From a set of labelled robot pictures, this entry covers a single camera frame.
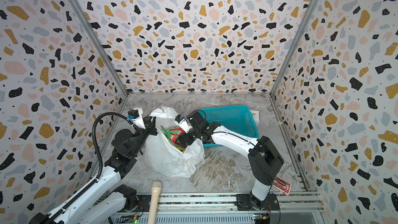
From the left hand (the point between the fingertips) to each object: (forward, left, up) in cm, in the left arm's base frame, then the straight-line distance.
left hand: (154, 111), depth 71 cm
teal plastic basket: (+17, -46, -31) cm, 58 cm away
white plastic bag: (-14, -2, -18) cm, 23 cm away
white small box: (+16, -57, -27) cm, 65 cm away
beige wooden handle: (-27, +1, -28) cm, 39 cm away
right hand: (-3, -9, -15) cm, 18 cm away
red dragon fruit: (-5, -7, -12) cm, 15 cm away
